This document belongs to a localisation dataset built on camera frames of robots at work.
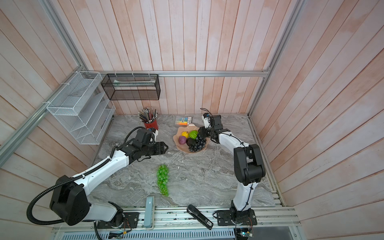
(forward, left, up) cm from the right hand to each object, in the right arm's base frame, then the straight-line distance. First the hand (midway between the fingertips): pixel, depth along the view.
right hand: (201, 128), depth 98 cm
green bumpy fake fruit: (-2, +5, -4) cm, 7 cm away
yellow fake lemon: (0, +12, -5) cm, 13 cm away
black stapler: (-50, +2, -7) cm, 51 cm away
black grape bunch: (-10, +1, -3) cm, 10 cm away
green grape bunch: (-32, +23, -7) cm, 40 cm away
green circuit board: (-56, -20, -12) cm, 60 cm away
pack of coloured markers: (+15, +11, -9) cm, 21 cm away
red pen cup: (+3, +34, -1) cm, 34 cm away
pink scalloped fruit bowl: (-10, +12, -8) cm, 17 cm away
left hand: (-20, +22, +4) cm, 30 cm away
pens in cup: (+8, +38, +4) cm, 39 cm away
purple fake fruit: (-6, +13, -5) cm, 15 cm away
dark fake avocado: (-7, +7, -6) cm, 11 cm away
